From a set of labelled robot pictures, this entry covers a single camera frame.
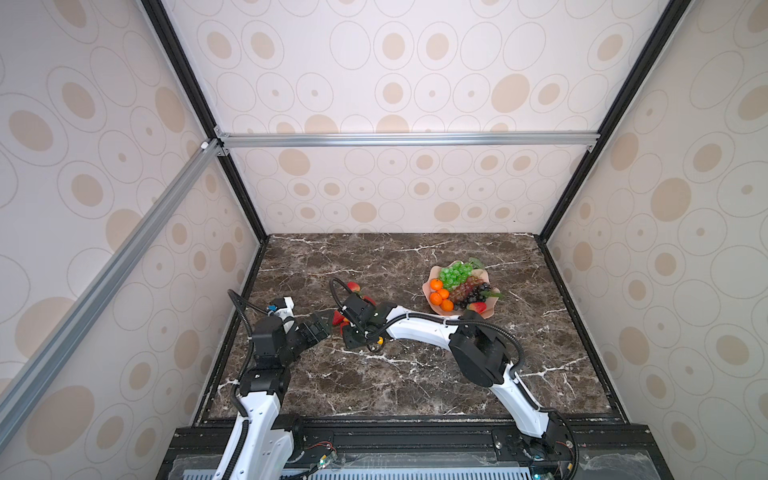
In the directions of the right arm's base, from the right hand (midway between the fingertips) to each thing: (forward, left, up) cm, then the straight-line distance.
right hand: (346, 342), depth 91 cm
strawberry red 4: (+3, +1, +5) cm, 6 cm away
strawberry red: (+10, -42, +3) cm, 43 cm away
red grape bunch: (+16, -37, +2) cm, 41 cm away
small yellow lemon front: (0, -10, 0) cm, 10 cm away
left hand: (0, +2, +16) cm, 16 cm away
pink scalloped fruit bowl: (+23, -29, +5) cm, 37 cm away
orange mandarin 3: (+13, -28, +4) cm, 31 cm away
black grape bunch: (+14, -41, +4) cm, 44 cm away
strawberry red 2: (+17, -5, -2) cm, 18 cm away
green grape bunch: (+20, -35, +6) cm, 41 cm away
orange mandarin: (+11, -32, +2) cm, 34 cm away
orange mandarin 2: (+18, -29, +5) cm, 34 cm away
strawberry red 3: (-3, 0, +19) cm, 19 cm away
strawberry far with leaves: (+20, -1, +1) cm, 20 cm away
